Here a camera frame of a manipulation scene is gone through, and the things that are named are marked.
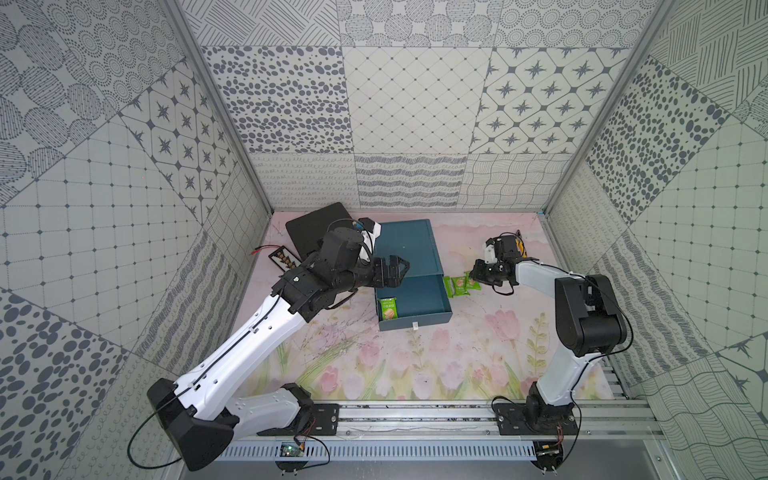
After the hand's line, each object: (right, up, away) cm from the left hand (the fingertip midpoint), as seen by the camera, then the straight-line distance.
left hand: (395, 257), depth 68 cm
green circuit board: (-25, -47, +4) cm, 54 cm away
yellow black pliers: (+47, +2, +42) cm, 64 cm away
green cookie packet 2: (+26, -11, +29) cm, 40 cm away
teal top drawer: (+7, -13, +12) cm, 18 cm away
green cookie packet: (-1, -14, +8) cm, 16 cm away
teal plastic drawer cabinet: (+5, +4, +14) cm, 15 cm away
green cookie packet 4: (+18, -12, +31) cm, 38 cm away
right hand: (+27, -9, +31) cm, 42 cm away
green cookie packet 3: (+21, -12, +30) cm, 39 cm away
